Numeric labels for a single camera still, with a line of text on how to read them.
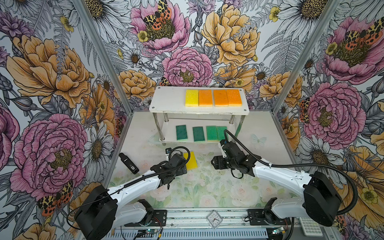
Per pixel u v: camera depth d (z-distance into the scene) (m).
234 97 0.78
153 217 0.73
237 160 0.64
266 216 0.66
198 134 0.98
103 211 0.40
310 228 0.70
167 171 0.61
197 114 0.75
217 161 0.75
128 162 0.89
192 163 0.92
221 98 0.79
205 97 0.78
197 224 0.74
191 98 0.78
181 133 0.99
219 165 0.75
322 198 0.42
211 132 0.99
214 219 0.73
